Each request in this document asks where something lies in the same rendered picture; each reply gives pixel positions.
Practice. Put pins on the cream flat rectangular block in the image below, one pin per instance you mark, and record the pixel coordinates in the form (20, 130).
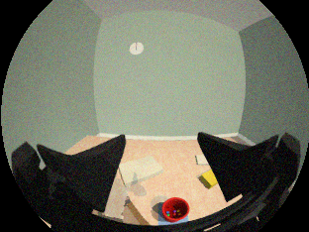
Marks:
(137, 170)

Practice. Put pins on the yellow rectangular block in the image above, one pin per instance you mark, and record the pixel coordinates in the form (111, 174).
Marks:
(209, 179)

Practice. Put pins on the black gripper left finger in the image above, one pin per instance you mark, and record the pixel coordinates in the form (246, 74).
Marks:
(90, 172)

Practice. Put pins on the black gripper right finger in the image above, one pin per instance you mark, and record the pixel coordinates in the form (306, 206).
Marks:
(233, 164)

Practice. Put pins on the tan wooden bar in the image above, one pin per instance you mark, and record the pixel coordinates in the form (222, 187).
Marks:
(137, 214)

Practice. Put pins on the cream flat square tile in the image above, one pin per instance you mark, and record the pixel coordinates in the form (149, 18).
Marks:
(201, 160)

